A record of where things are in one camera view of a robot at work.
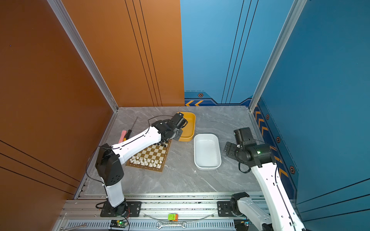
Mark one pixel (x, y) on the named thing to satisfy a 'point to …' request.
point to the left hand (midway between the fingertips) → (175, 129)
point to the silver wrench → (160, 224)
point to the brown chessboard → (152, 158)
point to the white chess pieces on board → (151, 163)
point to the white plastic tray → (207, 151)
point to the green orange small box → (174, 217)
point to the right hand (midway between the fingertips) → (231, 153)
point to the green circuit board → (118, 223)
